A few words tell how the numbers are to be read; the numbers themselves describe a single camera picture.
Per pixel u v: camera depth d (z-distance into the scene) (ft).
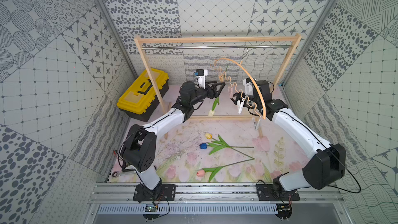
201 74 2.29
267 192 2.40
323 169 1.34
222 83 2.38
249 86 2.32
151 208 2.35
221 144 2.96
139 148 1.50
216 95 2.31
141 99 2.96
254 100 1.97
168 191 2.45
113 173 2.62
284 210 2.37
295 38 1.81
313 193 2.45
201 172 2.57
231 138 3.00
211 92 2.29
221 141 2.97
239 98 2.18
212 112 2.88
